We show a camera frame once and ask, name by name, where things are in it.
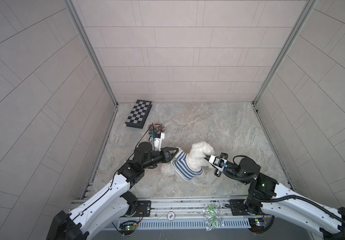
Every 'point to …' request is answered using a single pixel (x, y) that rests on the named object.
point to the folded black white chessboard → (139, 114)
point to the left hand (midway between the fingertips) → (181, 152)
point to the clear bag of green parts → (213, 216)
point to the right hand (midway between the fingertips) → (204, 157)
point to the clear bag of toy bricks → (154, 128)
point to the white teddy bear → (196, 157)
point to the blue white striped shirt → (182, 167)
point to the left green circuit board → (128, 227)
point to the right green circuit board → (257, 224)
